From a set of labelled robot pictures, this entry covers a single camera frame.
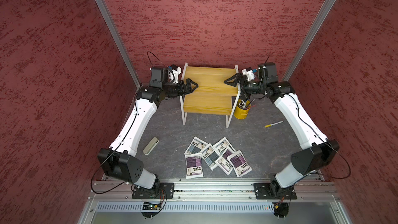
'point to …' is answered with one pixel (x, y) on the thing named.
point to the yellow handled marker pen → (268, 125)
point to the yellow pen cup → (241, 108)
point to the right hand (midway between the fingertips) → (226, 90)
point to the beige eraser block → (151, 146)
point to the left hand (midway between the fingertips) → (191, 90)
